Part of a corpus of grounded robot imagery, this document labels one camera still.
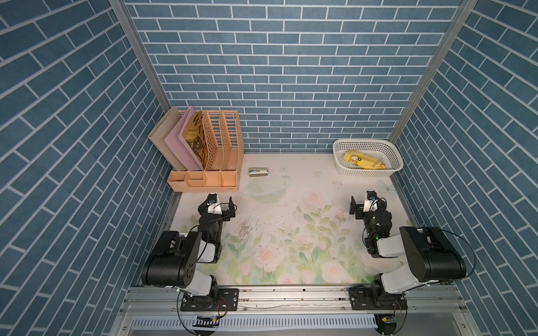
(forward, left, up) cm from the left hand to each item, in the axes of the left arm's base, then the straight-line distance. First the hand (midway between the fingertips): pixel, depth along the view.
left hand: (224, 197), depth 89 cm
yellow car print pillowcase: (+28, -70, -5) cm, 75 cm away
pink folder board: (+17, +20, +14) cm, 30 cm away
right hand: (+1, -62, 0) cm, 62 cm away
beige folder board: (+20, +29, +17) cm, 39 cm away
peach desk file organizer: (+38, +8, -7) cm, 40 cm away
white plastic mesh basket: (+37, -86, -5) cm, 94 cm away
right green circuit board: (-42, -62, -11) cm, 75 cm away
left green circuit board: (-42, +2, -14) cm, 45 cm away
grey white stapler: (+22, -13, -9) cm, 27 cm away
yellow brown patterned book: (+28, +17, +10) cm, 34 cm away
